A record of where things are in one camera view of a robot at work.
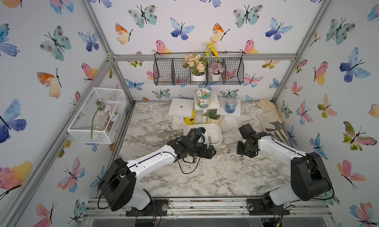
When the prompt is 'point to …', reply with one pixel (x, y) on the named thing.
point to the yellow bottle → (190, 121)
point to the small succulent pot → (212, 118)
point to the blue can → (231, 105)
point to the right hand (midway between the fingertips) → (242, 150)
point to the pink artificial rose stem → (102, 109)
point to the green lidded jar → (203, 98)
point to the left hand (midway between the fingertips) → (211, 150)
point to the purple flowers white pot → (215, 69)
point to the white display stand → (183, 110)
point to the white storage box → (213, 134)
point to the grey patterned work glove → (270, 123)
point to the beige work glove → (269, 106)
